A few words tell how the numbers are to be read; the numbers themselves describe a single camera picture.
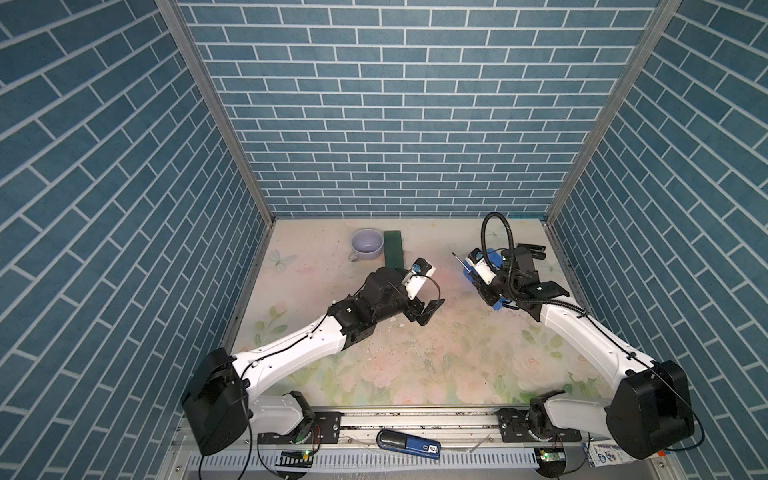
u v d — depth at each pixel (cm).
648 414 41
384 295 57
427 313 68
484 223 68
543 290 60
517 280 64
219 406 39
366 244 110
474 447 71
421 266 63
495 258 72
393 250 108
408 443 68
